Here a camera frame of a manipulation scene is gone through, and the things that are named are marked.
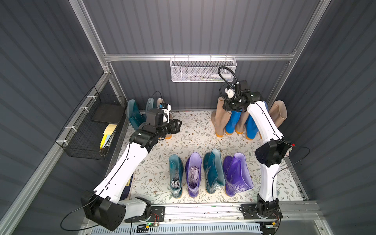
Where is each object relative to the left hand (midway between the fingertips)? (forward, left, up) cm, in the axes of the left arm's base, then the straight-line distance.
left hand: (180, 123), depth 73 cm
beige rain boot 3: (+12, -57, -5) cm, 58 cm away
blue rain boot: (+14, -33, -20) cm, 41 cm away
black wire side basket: (-4, +45, -2) cm, 45 cm away
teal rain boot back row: (+19, +19, -5) cm, 28 cm away
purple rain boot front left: (-17, -7, -14) cm, 23 cm away
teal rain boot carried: (+10, +27, -4) cm, 29 cm away
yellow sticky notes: (-1, +37, -4) cm, 38 cm away
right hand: (+18, -28, -4) cm, 33 cm away
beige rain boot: (+17, -25, -15) cm, 34 cm away
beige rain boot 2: (+15, -39, -19) cm, 46 cm away
